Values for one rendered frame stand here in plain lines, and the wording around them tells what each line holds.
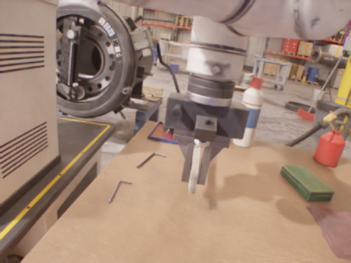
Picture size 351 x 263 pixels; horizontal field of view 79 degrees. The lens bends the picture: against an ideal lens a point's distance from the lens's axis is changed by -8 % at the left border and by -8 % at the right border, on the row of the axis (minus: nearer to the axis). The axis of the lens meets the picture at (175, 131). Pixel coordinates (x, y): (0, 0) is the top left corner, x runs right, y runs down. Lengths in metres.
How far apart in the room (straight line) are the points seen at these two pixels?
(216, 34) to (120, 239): 0.33
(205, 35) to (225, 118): 0.13
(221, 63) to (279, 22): 0.12
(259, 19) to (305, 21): 0.04
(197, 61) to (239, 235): 0.29
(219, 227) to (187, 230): 0.06
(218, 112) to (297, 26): 0.18
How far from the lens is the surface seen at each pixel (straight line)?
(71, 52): 1.54
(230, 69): 0.34
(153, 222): 0.41
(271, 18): 0.24
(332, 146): 0.84
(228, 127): 0.37
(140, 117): 1.80
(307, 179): 0.64
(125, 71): 1.41
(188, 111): 0.36
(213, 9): 0.21
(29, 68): 0.68
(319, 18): 0.24
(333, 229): 0.53
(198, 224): 0.42
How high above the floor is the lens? 0.75
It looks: 20 degrees down
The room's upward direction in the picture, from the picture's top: 9 degrees clockwise
